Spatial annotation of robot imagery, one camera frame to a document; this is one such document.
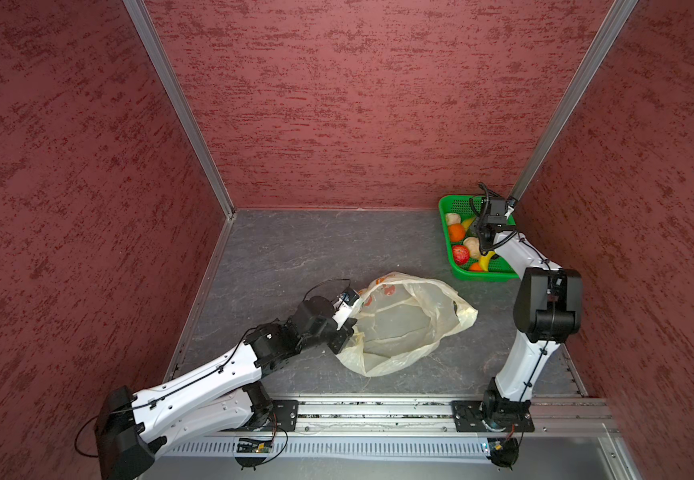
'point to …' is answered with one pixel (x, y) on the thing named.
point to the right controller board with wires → (505, 453)
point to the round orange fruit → (456, 232)
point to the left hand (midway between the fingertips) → (351, 326)
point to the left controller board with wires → (252, 452)
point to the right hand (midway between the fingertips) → (483, 227)
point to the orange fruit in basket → (475, 267)
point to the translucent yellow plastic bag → (398, 318)
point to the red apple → (461, 254)
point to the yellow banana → (484, 260)
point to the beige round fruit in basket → (453, 218)
